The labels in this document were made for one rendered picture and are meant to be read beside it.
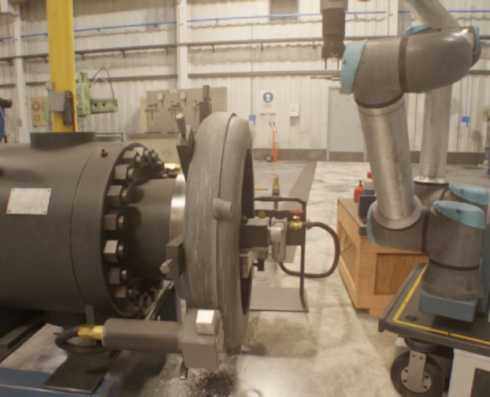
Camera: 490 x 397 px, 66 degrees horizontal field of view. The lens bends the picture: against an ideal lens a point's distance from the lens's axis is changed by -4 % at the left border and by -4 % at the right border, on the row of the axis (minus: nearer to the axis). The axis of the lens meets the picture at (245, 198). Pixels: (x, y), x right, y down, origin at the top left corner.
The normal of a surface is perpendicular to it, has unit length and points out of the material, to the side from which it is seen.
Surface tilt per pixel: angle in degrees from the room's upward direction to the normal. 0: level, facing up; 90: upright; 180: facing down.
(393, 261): 90
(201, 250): 82
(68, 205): 65
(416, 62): 97
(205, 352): 112
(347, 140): 90
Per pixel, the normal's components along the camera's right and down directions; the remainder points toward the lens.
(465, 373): -0.56, 0.15
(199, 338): -0.04, -0.84
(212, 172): -0.06, -0.42
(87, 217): -0.08, -0.17
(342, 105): -0.20, 0.17
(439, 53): 0.10, 0.05
